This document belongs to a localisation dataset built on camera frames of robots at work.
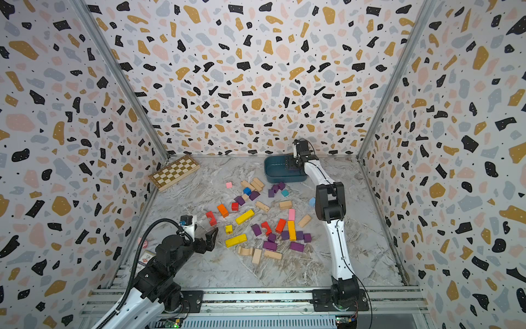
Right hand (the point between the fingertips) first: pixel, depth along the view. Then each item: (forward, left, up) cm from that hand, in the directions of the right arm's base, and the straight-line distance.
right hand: (294, 159), depth 112 cm
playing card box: (-53, +62, -4) cm, 81 cm away
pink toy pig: (-59, +44, +28) cm, 79 cm away
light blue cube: (-24, -8, -5) cm, 26 cm away
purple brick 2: (-46, +11, -6) cm, 47 cm away
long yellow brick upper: (-32, +24, -7) cm, 40 cm away
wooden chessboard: (-8, +64, -1) cm, 65 cm away
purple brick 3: (-39, +18, -6) cm, 43 cm away
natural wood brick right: (-34, -4, -6) cm, 35 cm away
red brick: (-37, +7, -6) cm, 38 cm away
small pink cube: (-13, +35, -6) cm, 38 cm away
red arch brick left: (-35, +38, -5) cm, 52 cm away
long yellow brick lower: (-44, +26, -5) cm, 51 cm away
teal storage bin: (-3, +10, -7) cm, 12 cm away
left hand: (-44, +34, +7) cm, 56 cm away
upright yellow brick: (-39, +2, -6) cm, 39 cm away
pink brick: (-30, +2, -7) cm, 31 cm away
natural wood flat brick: (-49, +10, -7) cm, 51 cm away
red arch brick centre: (-37, +14, -5) cm, 40 cm away
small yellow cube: (-40, +30, -4) cm, 50 cm away
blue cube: (-18, +24, -4) cm, 31 cm away
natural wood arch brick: (-49, +21, -6) cm, 53 cm away
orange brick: (-30, +35, -5) cm, 46 cm away
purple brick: (-45, 0, -7) cm, 46 cm away
